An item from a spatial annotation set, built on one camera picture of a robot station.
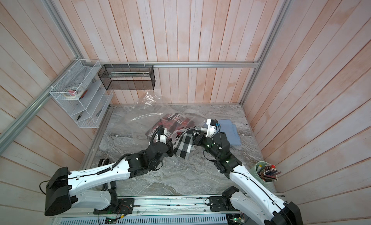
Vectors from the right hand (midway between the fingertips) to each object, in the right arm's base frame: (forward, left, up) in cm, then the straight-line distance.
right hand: (190, 129), depth 73 cm
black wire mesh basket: (+46, +45, +1) cm, 65 cm away
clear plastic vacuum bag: (+31, +30, -23) cm, 49 cm away
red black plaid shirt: (+15, +11, -13) cm, 23 cm away
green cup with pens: (-20, -34, -6) cm, 40 cm away
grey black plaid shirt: (-7, +4, -5) cm, 9 cm away
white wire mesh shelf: (+9, +56, +4) cm, 57 cm away
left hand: (-4, +10, -6) cm, 12 cm away
